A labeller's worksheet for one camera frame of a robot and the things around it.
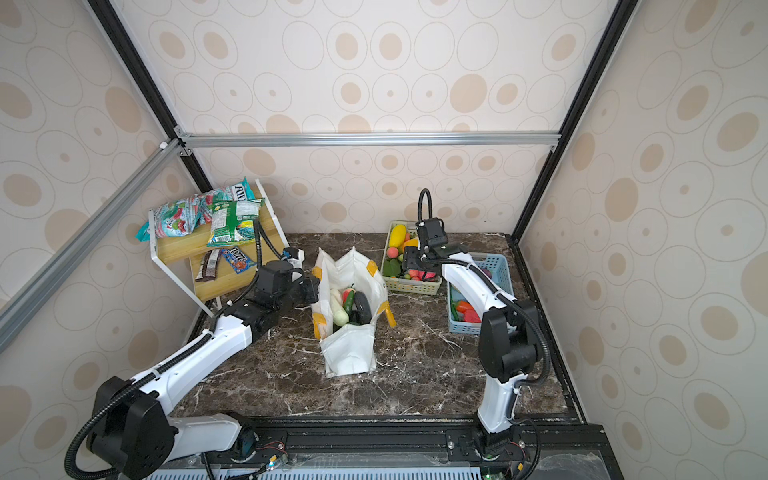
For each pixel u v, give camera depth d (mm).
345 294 970
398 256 1052
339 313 873
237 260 897
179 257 717
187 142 912
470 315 918
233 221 734
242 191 829
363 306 919
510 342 487
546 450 742
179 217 735
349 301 944
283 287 640
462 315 952
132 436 411
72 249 596
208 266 875
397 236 1093
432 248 671
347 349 797
